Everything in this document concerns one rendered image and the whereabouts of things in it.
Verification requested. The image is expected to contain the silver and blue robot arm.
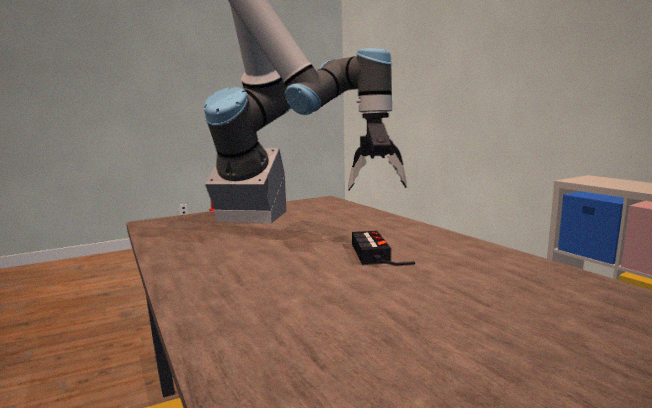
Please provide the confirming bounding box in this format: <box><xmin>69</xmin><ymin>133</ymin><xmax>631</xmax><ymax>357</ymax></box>
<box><xmin>204</xmin><ymin>0</ymin><xmax>392</xmax><ymax>181</ymax></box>

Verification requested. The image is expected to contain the black power strip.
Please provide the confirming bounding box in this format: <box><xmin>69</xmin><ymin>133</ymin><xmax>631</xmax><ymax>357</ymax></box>
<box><xmin>352</xmin><ymin>231</ymin><xmax>415</xmax><ymax>266</ymax></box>

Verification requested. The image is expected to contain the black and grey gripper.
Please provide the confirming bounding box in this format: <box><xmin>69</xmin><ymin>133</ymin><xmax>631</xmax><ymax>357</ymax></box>
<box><xmin>348</xmin><ymin>113</ymin><xmax>407</xmax><ymax>190</ymax></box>

